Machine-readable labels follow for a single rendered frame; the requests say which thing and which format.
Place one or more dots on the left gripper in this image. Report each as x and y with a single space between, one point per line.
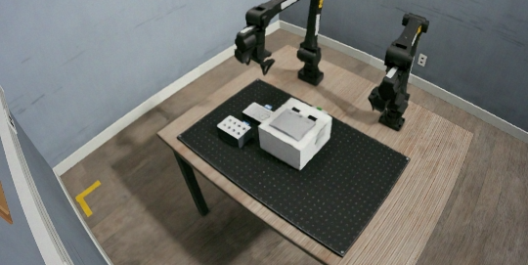
396 106

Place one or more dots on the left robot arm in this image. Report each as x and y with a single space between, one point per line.
399 62

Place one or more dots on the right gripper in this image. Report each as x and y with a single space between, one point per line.
264 64

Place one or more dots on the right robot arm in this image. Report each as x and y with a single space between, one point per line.
258 21

